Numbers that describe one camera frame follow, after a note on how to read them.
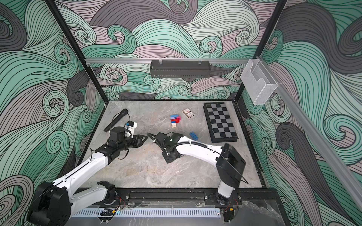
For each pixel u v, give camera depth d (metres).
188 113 1.10
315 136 0.52
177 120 1.04
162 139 0.62
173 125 1.03
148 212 0.70
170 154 0.56
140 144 0.74
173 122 1.03
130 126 0.74
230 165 0.42
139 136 0.75
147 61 0.92
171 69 0.95
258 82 0.77
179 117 1.06
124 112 1.08
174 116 1.07
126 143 0.69
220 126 1.00
